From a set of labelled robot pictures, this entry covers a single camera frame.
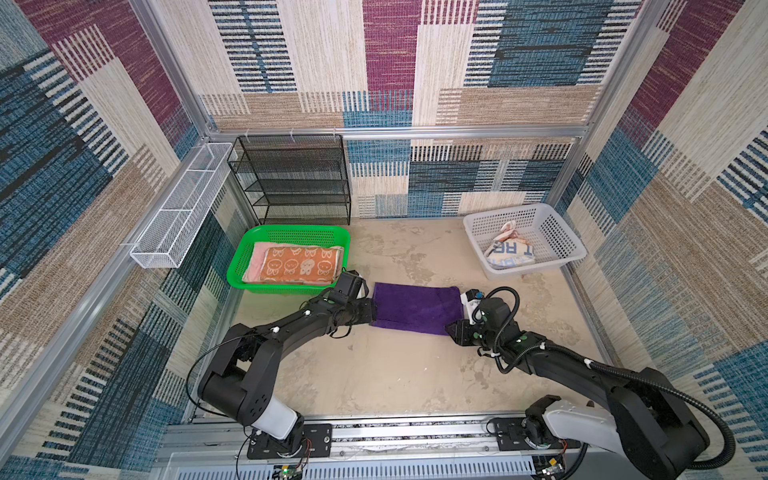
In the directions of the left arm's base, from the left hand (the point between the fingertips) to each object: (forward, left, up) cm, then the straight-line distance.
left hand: (373, 307), depth 90 cm
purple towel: (+1, -16, -4) cm, 17 cm away
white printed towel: (+19, -46, +2) cm, 50 cm away
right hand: (-8, -22, -1) cm, 23 cm away
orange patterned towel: (+17, +25, -1) cm, 30 cm away
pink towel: (+17, +40, -2) cm, 44 cm away
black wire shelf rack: (+45, +28, +13) cm, 55 cm away
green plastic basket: (+33, +30, -4) cm, 45 cm away
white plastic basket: (+24, -64, -1) cm, 69 cm away
